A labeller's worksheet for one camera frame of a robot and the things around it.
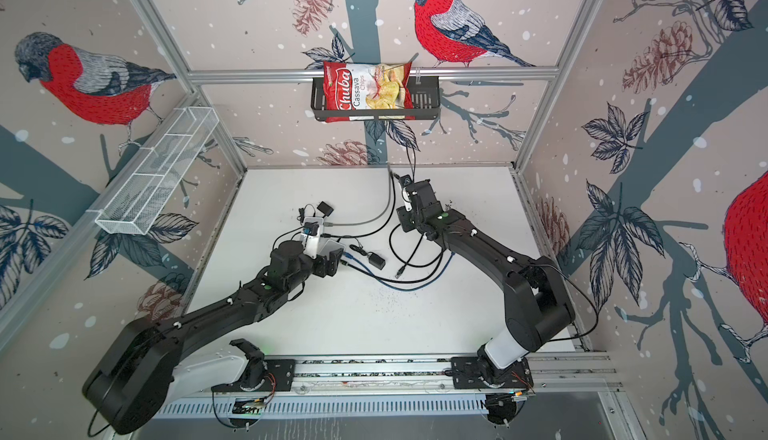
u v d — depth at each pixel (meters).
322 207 1.07
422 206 0.66
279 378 0.73
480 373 0.73
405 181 0.77
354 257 0.95
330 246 0.97
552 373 0.75
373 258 0.92
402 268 0.92
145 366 0.41
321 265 0.76
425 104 0.95
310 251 0.74
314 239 0.75
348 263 0.93
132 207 0.70
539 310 0.44
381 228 1.03
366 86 0.88
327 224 1.02
